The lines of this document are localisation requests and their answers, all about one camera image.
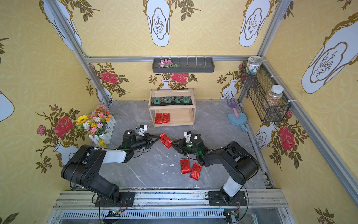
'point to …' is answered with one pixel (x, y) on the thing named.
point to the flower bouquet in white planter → (99, 125)
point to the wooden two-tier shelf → (173, 107)
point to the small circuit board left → (113, 213)
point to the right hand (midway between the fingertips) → (173, 141)
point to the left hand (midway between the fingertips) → (157, 135)
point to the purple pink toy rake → (232, 103)
